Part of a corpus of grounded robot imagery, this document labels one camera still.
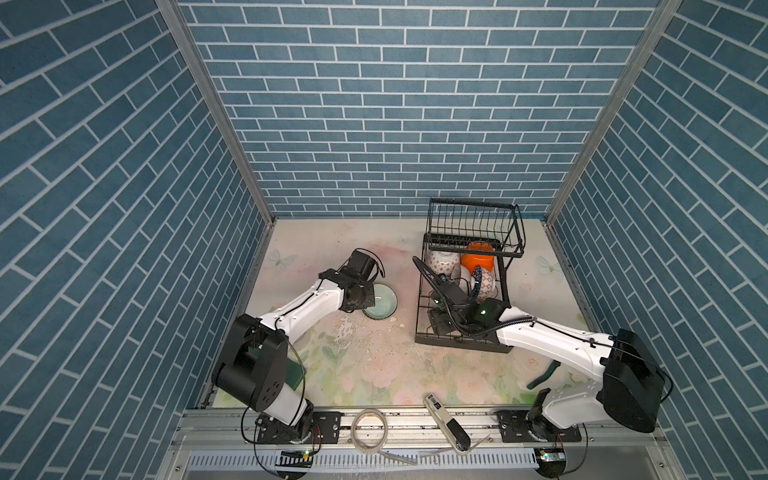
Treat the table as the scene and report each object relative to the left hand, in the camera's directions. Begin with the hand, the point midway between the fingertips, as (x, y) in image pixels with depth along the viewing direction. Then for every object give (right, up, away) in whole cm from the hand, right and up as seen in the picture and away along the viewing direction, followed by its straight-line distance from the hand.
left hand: (367, 299), depth 89 cm
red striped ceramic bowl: (+29, +7, +1) cm, 30 cm away
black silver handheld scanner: (+22, -27, -20) cm, 41 cm away
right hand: (+20, -2, -5) cm, 21 cm away
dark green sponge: (-20, -19, -7) cm, 28 cm away
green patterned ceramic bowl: (+25, +11, +11) cm, 29 cm away
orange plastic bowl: (+39, +11, +10) cm, 42 cm away
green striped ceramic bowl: (+5, -1, +3) cm, 6 cm away
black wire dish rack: (+26, +23, +4) cm, 35 cm away
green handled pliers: (+51, -20, -7) cm, 55 cm away
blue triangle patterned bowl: (+36, +5, 0) cm, 37 cm away
